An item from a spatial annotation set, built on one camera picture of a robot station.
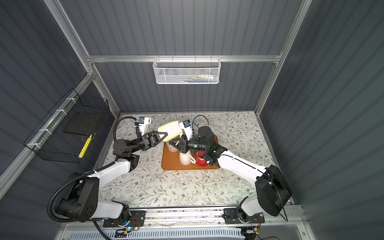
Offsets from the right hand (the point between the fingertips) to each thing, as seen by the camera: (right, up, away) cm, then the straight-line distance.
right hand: (171, 144), depth 71 cm
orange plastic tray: (-5, -13, +23) cm, 27 cm away
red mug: (+14, -11, +16) cm, 24 cm away
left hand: (-1, +4, -5) cm, 6 cm away
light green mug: (+2, +7, -3) cm, 8 cm away
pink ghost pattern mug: (-4, -5, +23) cm, 24 cm away
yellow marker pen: (-40, -1, -2) cm, 40 cm away
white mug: (+6, -10, +16) cm, 20 cm away
